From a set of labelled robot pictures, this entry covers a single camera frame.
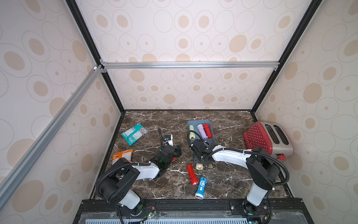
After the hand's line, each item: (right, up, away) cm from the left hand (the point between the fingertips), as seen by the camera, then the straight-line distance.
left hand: (181, 143), depth 88 cm
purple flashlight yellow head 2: (+11, -14, -3) cm, 18 cm away
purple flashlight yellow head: (+15, +6, +14) cm, 22 cm away
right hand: (+13, -11, +3) cm, 17 cm away
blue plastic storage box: (+9, +6, -7) cm, 13 cm away
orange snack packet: (-36, -8, +3) cm, 37 cm away
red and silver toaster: (+55, +4, -4) cm, 55 cm away
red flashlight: (+19, +7, +14) cm, 25 cm away
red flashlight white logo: (-5, -11, +4) cm, 13 cm away
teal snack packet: (-36, +4, +14) cm, 39 cm away
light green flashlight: (+7, +4, +11) cm, 14 cm away
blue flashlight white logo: (+11, -24, -10) cm, 28 cm away
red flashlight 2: (+7, -20, -7) cm, 23 cm away
